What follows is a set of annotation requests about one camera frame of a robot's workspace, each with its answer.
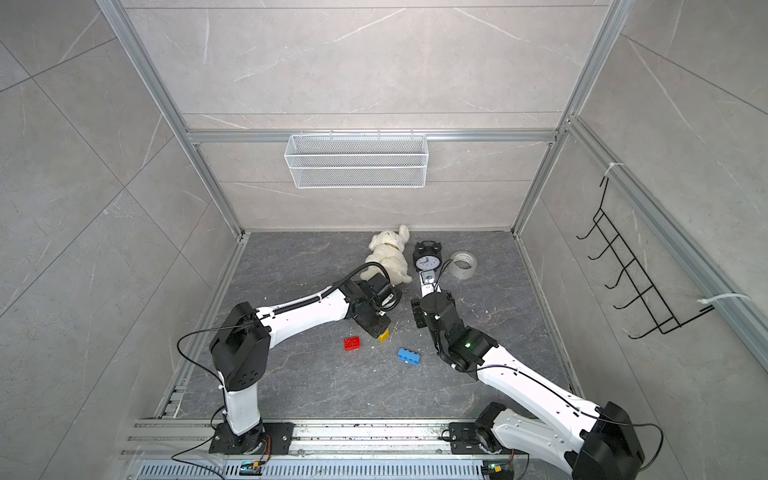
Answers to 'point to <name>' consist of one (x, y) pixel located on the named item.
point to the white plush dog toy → (387, 256)
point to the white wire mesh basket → (355, 161)
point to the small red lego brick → (352, 343)
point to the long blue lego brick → (409, 356)
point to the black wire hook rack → (633, 272)
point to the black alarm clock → (427, 256)
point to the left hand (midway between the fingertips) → (384, 323)
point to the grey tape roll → (461, 272)
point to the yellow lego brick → (382, 338)
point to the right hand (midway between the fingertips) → (428, 292)
